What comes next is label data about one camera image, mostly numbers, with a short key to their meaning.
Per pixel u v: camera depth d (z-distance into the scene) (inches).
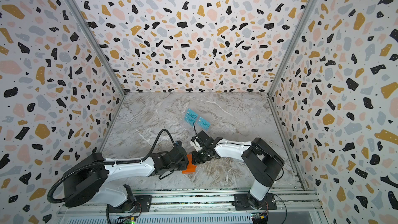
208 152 26.2
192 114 38.4
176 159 26.1
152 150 23.8
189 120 38.4
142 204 28.7
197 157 30.3
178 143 31.3
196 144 31.7
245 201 29.8
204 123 36.6
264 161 19.4
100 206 29.0
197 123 38.2
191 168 32.9
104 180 17.1
